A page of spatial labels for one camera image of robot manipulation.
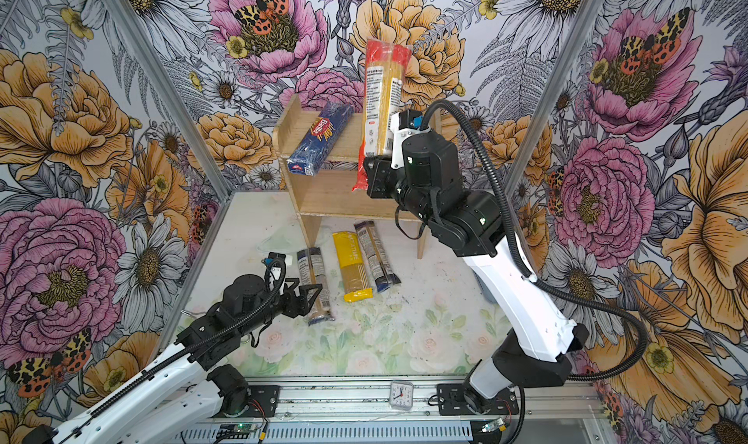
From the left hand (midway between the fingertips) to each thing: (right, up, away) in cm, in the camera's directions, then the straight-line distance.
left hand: (308, 292), depth 76 cm
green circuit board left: (-16, -32, -4) cm, 36 cm away
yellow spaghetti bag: (+10, 0, +20) cm, 22 cm away
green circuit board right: (+47, -31, -4) cm, 56 cm away
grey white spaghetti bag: (+2, -9, +11) cm, 14 cm away
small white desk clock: (+24, -26, -1) cm, 35 cm away
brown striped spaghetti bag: (+19, +1, +19) cm, 27 cm away
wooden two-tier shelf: (+2, +27, +18) cm, 32 cm away
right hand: (+16, +28, -20) cm, 38 cm away
